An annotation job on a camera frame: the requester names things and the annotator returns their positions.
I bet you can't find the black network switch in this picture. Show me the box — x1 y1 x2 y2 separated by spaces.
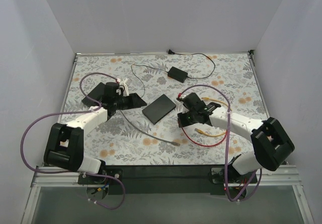
82 83 105 107
142 94 176 125

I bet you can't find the grey ethernet cable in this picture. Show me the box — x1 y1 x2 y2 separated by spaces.
120 109 181 147

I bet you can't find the red ethernet cable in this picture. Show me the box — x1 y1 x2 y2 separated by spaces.
181 127 228 147

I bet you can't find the thin black power cable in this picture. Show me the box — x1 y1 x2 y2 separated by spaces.
130 49 216 98

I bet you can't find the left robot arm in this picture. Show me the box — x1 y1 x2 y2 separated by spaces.
44 82 147 174

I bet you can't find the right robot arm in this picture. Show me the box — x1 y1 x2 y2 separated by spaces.
177 93 295 182

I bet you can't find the floral patterned table mat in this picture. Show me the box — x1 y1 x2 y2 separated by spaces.
60 53 268 165

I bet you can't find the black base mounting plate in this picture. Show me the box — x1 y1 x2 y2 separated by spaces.
77 165 260 202

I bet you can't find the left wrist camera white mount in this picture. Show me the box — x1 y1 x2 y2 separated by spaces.
116 78 129 97

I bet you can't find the yellow ethernet cable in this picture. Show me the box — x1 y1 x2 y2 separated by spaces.
195 97 231 137

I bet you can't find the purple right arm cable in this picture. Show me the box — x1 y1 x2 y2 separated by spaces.
177 85 262 202

